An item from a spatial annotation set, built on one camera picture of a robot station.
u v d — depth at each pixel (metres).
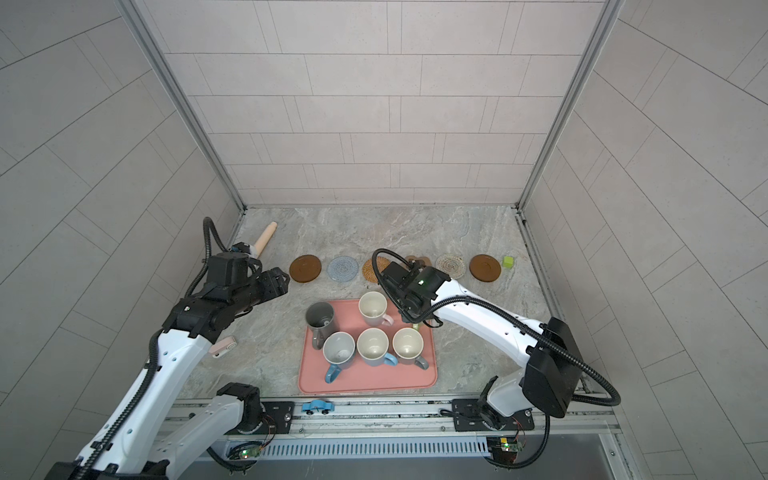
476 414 0.72
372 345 0.81
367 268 0.99
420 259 1.02
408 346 0.81
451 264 0.99
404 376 0.77
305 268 1.00
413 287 0.54
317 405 0.71
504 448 0.68
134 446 0.38
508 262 0.99
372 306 0.86
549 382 0.39
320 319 0.84
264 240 1.04
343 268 0.99
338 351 0.80
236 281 0.55
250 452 0.64
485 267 1.00
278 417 0.71
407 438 0.70
